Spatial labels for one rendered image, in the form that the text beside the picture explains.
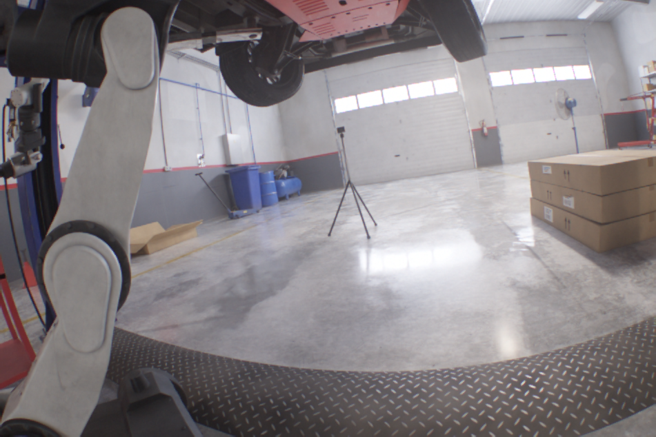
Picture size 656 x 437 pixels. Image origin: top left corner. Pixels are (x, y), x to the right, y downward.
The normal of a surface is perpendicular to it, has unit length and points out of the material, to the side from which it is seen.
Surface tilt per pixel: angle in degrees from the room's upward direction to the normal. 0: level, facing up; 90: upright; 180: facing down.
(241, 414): 23
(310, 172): 90
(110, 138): 111
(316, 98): 90
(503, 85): 90
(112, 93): 90
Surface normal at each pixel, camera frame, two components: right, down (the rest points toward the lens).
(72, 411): 0.67, -0.07
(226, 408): -0.27, -0.86
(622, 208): -0.29, 0.11
